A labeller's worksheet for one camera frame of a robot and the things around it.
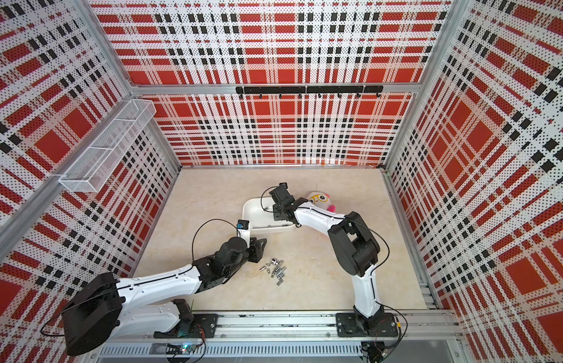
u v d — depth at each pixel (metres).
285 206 0.72
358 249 0.51
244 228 0.72
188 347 0.69
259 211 1.04
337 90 0.89
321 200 0.98
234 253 0.62
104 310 0.41
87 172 0.69
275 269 0.86
